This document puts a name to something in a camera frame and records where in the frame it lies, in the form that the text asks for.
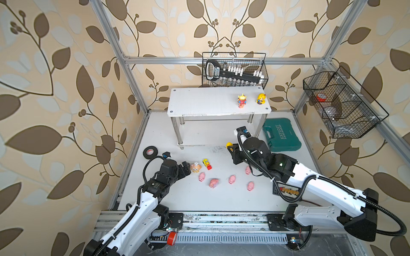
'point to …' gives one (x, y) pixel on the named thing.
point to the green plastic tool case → (281, 135)
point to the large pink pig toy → (213, 183)
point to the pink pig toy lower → (250, 186)
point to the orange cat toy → (195, 167)
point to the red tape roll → (321, 97)
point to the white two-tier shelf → (210, 115)
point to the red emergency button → (171, 238)
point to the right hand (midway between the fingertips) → (230, 147)
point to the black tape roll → (150, 152)
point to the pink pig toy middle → (231, 179)
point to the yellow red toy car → (206, 163)
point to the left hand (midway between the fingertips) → (181, 166)
